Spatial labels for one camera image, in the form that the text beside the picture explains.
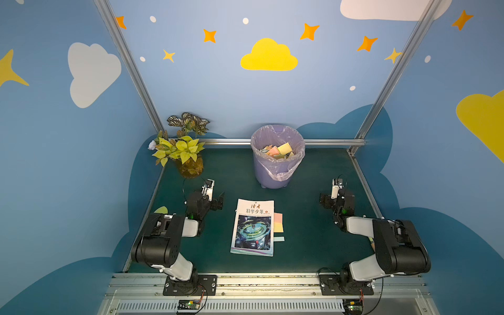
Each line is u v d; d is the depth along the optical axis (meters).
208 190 0.81
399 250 0.45
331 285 0.74
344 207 0.73
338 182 0.82
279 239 0.86
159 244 0.45
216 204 0.85
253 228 0.89
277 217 0.93
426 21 0.72
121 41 0.77
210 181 0.83
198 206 0.72
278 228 0.90
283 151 1.01
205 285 0.75
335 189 0.85
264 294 0.74
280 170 0.83
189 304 0.72
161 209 0.96
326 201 0.87
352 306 0.72
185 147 0.88
